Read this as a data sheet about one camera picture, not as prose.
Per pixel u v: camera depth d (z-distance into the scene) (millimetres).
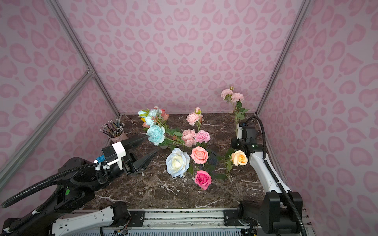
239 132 762
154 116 543
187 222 723
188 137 603
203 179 445
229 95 878
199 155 472
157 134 518
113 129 960
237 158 475
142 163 414
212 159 476
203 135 626
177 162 469
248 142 629
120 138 944
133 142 441
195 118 636
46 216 391
